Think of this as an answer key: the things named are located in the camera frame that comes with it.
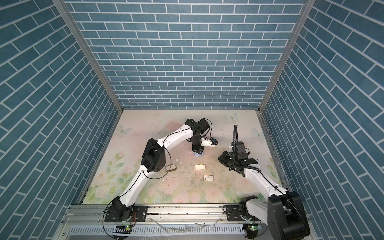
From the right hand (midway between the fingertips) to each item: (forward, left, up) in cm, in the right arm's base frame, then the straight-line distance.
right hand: (217, 156), depth 87 cm
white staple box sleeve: (-11, +4, -6) cm, 13 cm away
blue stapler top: (+3, +12, -5) cm, 13 cm away
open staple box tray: (-5, +10, -6) cm, 13 cm away
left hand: (+6, +10, -6) cm, 13 cm away
